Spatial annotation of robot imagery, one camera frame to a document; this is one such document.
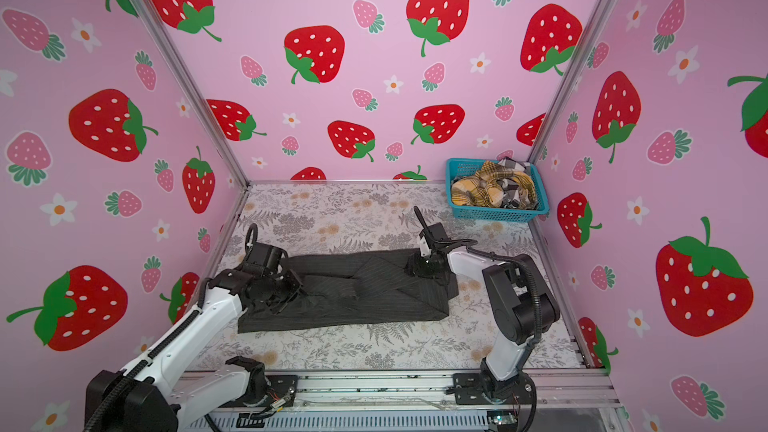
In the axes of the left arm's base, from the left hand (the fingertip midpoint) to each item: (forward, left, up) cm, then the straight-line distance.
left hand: (309, 288), depth 81 cm
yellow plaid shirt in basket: (+38, -55, +1) cm, 67 cm away
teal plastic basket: (+54, -49, -3) cm, 73 cm away
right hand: (+11, -29, -8) cm, 32 cm away
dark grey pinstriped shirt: (+1, -13, -2) cm, 13 cm away
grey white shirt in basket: (+38, -65, +3) cm, 75 cm away
